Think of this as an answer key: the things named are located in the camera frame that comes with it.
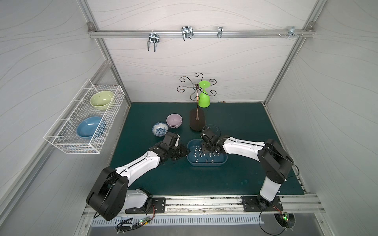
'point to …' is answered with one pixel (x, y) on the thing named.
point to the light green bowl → (101, 100)
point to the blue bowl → (90, 127)
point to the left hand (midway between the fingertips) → (189, 152)
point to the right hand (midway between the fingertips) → (204, 145)
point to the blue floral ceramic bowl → (160, 129)
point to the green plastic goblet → (204, 99)
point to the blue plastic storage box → (197, 157)
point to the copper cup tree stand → (197, 116)
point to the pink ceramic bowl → (174, 120)
